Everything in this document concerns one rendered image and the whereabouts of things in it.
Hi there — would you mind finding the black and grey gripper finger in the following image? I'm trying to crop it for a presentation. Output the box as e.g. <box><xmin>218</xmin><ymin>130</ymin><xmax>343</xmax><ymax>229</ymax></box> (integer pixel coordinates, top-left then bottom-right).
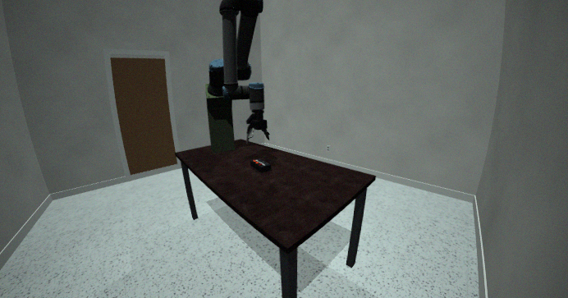
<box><xmin>261</xmin><ymin>129</ymin><xmax>269</xmax><ymax>140</ymax></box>
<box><xmin>246</xmin><ymin>123</ymin><xmax>254</xmax><ymax>144</ymax></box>

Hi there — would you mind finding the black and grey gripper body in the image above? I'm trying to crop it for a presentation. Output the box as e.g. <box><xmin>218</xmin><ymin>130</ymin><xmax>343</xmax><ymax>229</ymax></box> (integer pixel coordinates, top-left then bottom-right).
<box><xmin>251</xmin><ymin>110</ymin><xmax>268</xmax><ymax>130</ymax></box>

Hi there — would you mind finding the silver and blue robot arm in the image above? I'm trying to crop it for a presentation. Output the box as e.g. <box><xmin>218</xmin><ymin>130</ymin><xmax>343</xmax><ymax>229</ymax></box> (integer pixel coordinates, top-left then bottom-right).
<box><xmin>208</xmin><ymin>0</ymin><xmax>264</xmax><ymax>111</ymax></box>

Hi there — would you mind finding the grey power strip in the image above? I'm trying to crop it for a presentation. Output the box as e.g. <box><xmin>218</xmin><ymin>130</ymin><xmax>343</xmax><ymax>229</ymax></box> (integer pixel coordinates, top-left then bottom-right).
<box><xmin>250</xmin><ymin>158</ymin><xmax>271</xmax><ymax>172</ymax></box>

